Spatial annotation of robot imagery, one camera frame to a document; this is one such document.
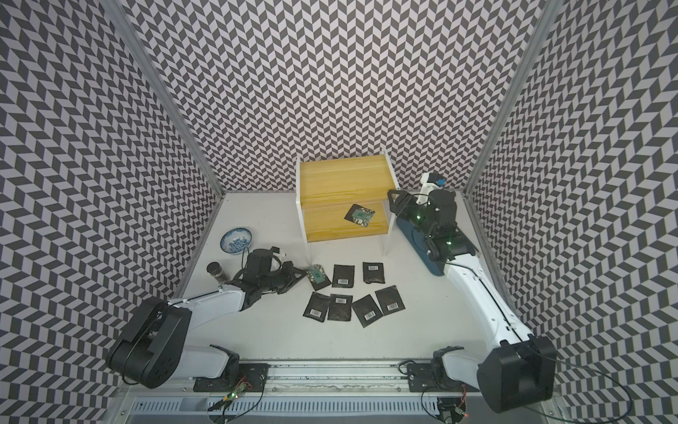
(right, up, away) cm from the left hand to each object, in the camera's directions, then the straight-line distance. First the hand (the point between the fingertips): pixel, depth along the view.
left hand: (307, 274), depth 88 cm
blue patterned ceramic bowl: (-29, +10, +11) cm, 33 cm away
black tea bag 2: (+12, -2, +5) cm, 13 cm away
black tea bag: (+3, -2, +2) cm, 4 cm away
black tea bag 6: (+20, -11, -3) cm, 23 cm away
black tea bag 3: (+23, -1, +6) cm, 24 cm away
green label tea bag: (+28, -9, 0) cm, 30 cm away
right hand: (+28, +25, -12) cm, 39 cm away
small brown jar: (-29, +2, -4) cm, 29 cm away
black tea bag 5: (+11, -11, -2) cm, 15 cm away
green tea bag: (+18, +20, +2) cm, 27 cm away
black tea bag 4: (+3, -10, -1) cm, 11 cm away
